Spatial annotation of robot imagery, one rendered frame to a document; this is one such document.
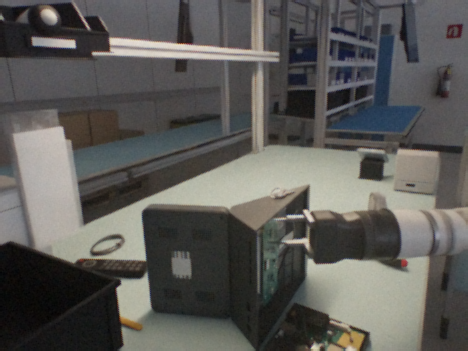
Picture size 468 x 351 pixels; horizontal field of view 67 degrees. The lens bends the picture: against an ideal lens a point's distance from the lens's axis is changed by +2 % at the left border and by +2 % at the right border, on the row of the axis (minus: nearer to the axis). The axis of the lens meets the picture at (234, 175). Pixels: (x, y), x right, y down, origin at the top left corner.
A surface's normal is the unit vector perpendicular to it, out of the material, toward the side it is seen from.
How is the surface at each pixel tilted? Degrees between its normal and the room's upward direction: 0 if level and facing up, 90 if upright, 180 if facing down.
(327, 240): 90
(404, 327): 0
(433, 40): 90
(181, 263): 90
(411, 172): 90
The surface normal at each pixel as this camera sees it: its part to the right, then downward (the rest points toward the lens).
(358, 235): -0.10, 0.28
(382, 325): -0.03, -0.96
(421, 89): -0.50, 0.25
